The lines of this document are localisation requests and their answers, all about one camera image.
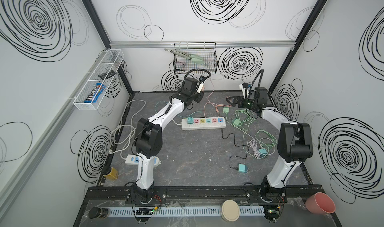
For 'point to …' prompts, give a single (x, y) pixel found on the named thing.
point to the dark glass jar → (96, 212)
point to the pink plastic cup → (318, 202)
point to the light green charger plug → (236, 122)
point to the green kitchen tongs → (191, 57)
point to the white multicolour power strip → (210, 123)
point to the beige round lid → (230, 210)
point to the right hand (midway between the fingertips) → (233, 98)
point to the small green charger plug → (225, 110)
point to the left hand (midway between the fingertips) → (198, 90)
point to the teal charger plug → (190, 120)
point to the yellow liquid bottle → (109, 172)
